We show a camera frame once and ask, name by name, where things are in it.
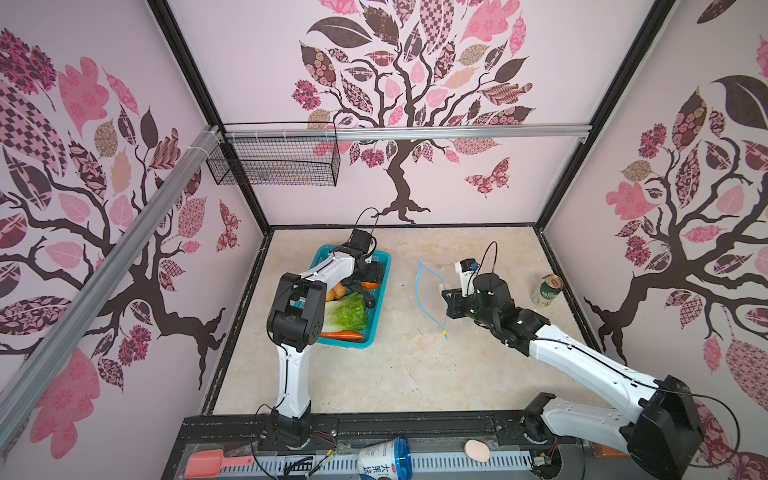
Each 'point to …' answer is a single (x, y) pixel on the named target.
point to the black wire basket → (280, 155)
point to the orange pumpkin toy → (369, 285)
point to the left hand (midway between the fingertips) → (370, 276)
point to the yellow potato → (331, 295)
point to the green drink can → (546, 290)
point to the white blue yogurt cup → (389, 460)
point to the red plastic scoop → (208, 464)
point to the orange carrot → (341, 335)
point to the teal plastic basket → (373, 313)
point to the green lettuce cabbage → (348, 314)
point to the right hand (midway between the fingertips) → (443, 289)
